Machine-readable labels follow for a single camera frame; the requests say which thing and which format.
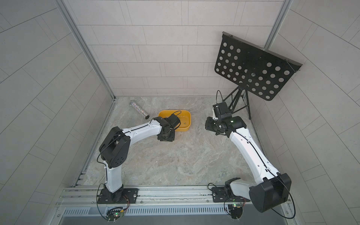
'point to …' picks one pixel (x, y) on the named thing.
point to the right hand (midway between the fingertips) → (206, 123)
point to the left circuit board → (114, 214)
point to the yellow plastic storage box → (184, 117)
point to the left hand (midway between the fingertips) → (172, 138)
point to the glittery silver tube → (133, 104)
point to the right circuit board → (235, 210)
